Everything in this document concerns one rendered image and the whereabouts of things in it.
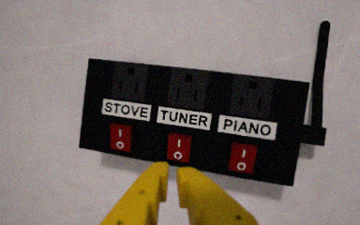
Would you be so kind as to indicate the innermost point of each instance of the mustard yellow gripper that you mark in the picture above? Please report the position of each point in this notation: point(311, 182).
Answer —
point(206, 202)

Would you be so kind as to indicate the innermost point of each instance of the black power strip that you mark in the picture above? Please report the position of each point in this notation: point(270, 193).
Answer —
point(232, 124)

